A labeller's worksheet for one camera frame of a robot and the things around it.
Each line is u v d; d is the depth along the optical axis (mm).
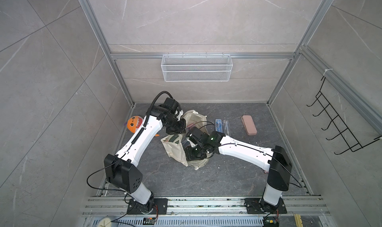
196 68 1005
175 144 767
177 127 678
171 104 615
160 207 733
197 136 599
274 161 447
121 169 414
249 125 1048
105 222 660
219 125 1054
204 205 746
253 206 741
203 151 574
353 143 582
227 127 1040
